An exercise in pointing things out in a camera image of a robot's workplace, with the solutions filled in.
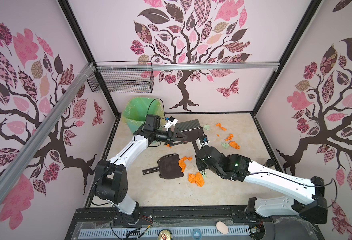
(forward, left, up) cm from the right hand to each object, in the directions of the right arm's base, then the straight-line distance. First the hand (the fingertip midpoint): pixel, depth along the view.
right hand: (196, 154), depth 72 cm
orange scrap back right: (+38, -23, -23) cm, 50 cm away
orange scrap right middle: (+20, -28, -21) cm, 40 cm away
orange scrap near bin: (+7, +14, -1) cm, 16 cm away
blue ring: (-31, +1, -22) cm, 38 cm away
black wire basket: (+73, +55, -5) cm, 91 cm away
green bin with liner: (+35, +38, -4) cm, 52 cm away
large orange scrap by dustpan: (+6, +7, -22) cm, 23 cm away
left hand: (+7, +6, +2) cm, 9 cm away
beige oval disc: (-28, -11, -21) cm, 37 cm away
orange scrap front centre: (-4, -2, -21) cm, 22 cm away
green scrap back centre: (+35, -13, -22) cm, 43 cm away
